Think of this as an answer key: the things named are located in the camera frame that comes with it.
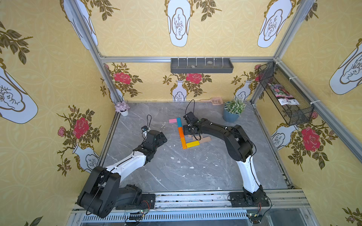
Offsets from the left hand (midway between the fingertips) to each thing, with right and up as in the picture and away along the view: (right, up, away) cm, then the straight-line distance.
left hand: (160, 136), depth 91 cm
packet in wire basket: (+69, +25, -14) cm, 74 cm away
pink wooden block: (+6, +10, +16) cm, 20 cm away
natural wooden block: (+19, -1, +7) cm, 20 cm away
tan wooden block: (+30, -3, +6) cm, 31 cm away
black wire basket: (+79, +14, -8) cm, 81 cm away
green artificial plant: (+50, +20, +7) cm, 55 cm away
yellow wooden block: (+21, -6, +4) cm, 22 cm away
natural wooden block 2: (+23, +1, -6) cm, 24 cm away
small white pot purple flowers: (-30, +19, +13) cm, 38 cm away
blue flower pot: (+49, +12, +12) cm, 52 cm away
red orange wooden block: (+13, +2, +12) cm, 18 cm away
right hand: (+17, +2, +10) cm, 20 cm away
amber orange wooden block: (+15, -5, +4) cm, 16 cm away
